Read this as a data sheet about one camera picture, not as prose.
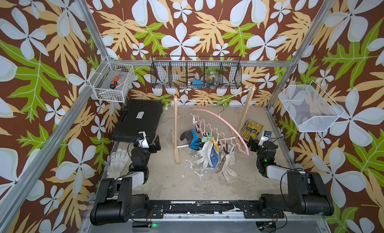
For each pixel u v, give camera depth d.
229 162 0.82
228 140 1.02
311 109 0.80
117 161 0.89
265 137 0.77
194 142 0.91
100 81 0.82
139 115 1.05
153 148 0.78
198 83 0.94
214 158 0.84
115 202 0.43
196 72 0.99
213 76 0.91
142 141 0.74
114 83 0.80
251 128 1.02
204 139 0.86
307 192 0.43
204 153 0.88
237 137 1.00
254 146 0.82
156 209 0.74
